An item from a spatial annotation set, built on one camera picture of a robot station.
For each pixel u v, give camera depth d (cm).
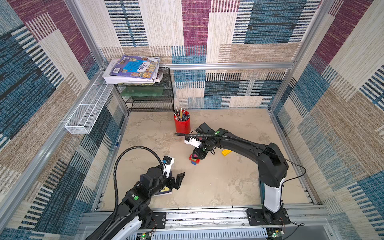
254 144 55
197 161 88
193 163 91
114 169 58
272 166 49
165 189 81
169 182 68
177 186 69
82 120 70
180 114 100
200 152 77
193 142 79
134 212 52
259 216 73
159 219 73
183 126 102
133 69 81
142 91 99
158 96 100
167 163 66
